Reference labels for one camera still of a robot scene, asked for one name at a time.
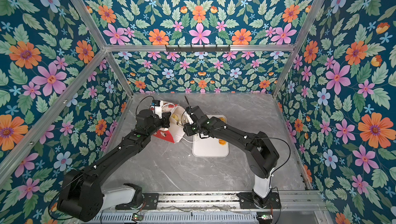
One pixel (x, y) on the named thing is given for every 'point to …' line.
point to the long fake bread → (221, 141)
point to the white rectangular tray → (210, 147)
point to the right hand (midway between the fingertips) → (186, 126)
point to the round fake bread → (175, 116)
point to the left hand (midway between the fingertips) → (172, 109)
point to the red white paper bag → (176, 130)
